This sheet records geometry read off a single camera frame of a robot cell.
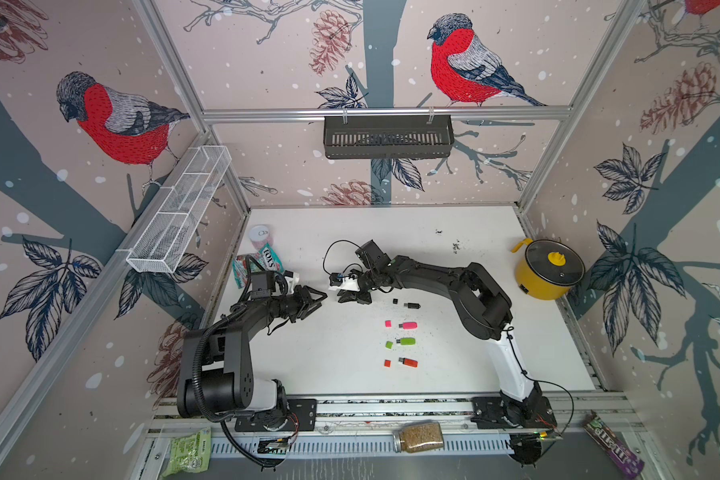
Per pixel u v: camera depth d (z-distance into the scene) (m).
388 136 1.03
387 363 0.82
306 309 0.80
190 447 0.69
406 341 0.86
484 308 0.55
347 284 0.81
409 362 0.82
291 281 0.86
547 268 0.93
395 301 0.95
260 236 1.07
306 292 0.81
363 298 0.83
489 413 0.73
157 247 0.71
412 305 0.93
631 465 0.66
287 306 0.78
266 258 1.01
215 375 0.44
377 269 0.78
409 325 0.89
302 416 0.73
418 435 0.67
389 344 0.86
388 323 0.90
